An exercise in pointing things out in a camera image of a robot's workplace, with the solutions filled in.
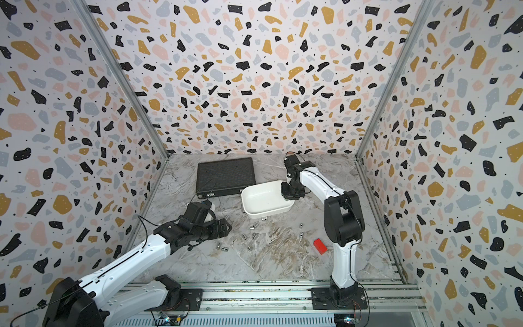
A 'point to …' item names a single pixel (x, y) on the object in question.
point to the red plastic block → (320, 246)
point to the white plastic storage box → (265, 199)
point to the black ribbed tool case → (224, 177)
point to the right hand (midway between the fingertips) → (286, 197)
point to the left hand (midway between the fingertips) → (226, 228)
